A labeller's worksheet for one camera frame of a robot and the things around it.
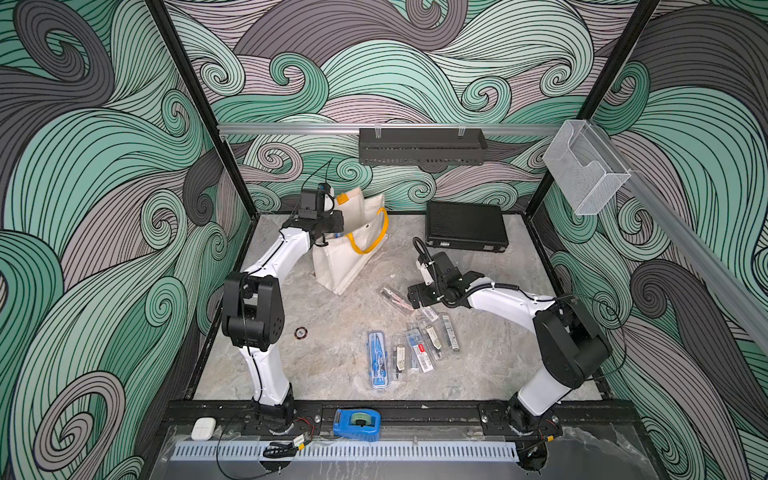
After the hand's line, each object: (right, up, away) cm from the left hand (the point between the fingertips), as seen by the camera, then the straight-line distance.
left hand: (339, 213), depth 93 cm
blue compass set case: (+13, -42, -12) cm, 45 cm away
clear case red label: (+24, -41, -13) cm, 49 cm away
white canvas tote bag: (+8, -6, -2) cm, 11 cm away
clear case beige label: (+18, -42, -12) cm, 47 cm away
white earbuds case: (-30, -54, -22) cm, 66 cm away
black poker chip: (-11, -36, -5) cm, 38 cm away
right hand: (+25, -25, -2) cm, 36 cm away
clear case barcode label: (+34, -35, -8) cm, 49 cm away
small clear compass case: (+28, -31, -3) cm, 42 cm away
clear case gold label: (+28, -37, -8) cm, 47 cm away
